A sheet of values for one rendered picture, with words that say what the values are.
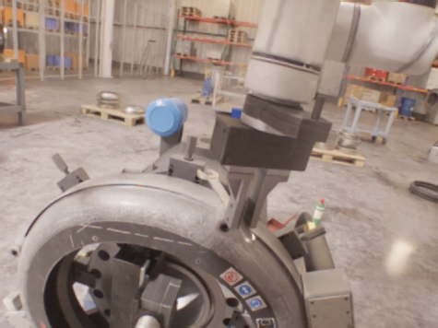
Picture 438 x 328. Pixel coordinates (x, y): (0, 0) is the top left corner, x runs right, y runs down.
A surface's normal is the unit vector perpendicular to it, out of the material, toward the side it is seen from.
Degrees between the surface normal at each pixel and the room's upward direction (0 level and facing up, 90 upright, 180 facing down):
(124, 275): 90
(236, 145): 92
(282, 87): 89
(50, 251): 90
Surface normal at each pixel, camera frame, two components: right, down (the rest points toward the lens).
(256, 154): 0.32, 0.40
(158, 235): -0.14, 0.32
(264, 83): -0.59, 0.15
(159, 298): 0.20, -0.92
